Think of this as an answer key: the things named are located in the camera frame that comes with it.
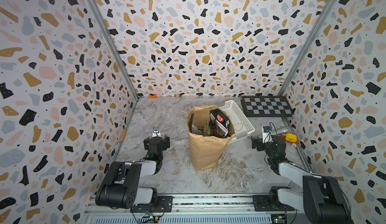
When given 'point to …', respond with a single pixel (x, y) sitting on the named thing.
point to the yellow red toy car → (291, 138)
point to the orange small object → (153, 96)
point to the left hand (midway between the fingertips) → (158, 136)
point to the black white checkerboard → (267, 106)
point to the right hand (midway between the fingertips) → (261, 135)
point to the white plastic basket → (242, 126)
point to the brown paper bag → (205, 150)
